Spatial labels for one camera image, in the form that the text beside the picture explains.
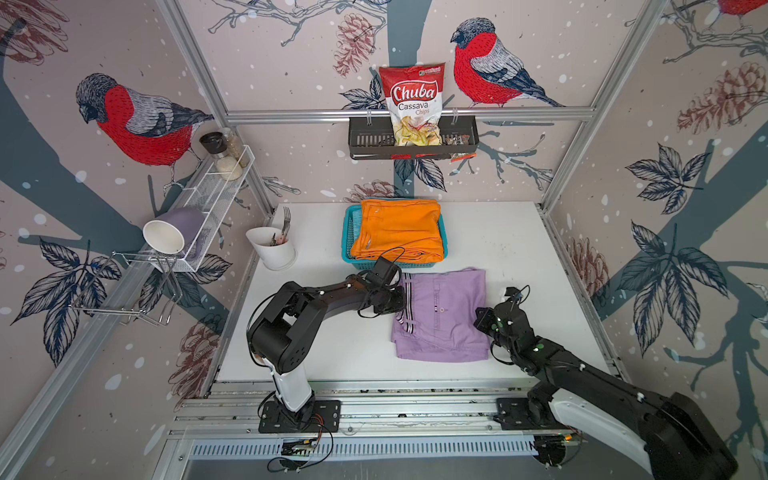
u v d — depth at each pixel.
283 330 0.48
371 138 0.95
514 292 0.77
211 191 0.84
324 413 0.73
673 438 0.40
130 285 0.58
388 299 0.79
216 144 0.78
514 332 0.65
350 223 1.04
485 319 0.76
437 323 0.88
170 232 0.61
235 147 0.85
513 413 0.73
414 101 0.81
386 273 0.75
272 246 0.96
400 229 0.98
